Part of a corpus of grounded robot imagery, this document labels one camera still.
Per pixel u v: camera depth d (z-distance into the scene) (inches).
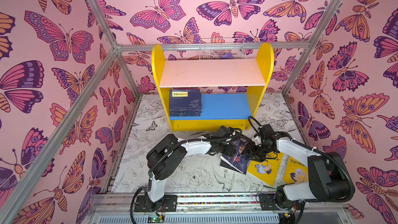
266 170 32.2
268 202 28.8
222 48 36.3
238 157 33.6
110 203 30.0
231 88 48.5
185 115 35.3
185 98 35.7
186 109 34.5
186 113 35.1
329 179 16.9
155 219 28.5
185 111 34.5
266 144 27.1
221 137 27.5
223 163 33.4
